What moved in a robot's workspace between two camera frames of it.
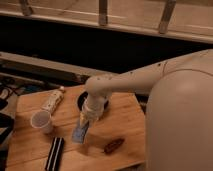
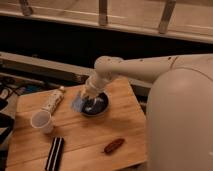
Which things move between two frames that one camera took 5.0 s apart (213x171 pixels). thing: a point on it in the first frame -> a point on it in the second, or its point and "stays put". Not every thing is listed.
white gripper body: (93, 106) -> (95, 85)
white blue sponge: (79, 133) -> (77, 103)
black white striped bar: (55, 156) stays put
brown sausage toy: (113, 145) stays put
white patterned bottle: (53, 100) stays put
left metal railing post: (26, 9) stays put
